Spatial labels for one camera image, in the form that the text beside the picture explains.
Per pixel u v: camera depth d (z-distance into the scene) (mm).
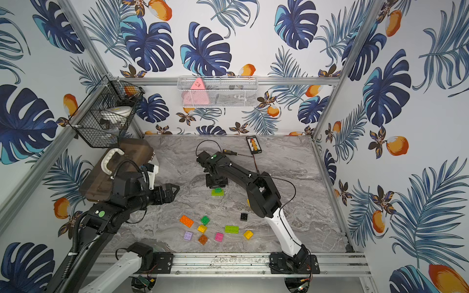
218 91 924
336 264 749
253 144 1138
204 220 854
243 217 857
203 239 799
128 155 864
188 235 802
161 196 607
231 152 1098
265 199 561
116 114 799
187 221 857
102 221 455
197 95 898
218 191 950
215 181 802
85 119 748
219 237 812
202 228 817
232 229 834
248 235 797
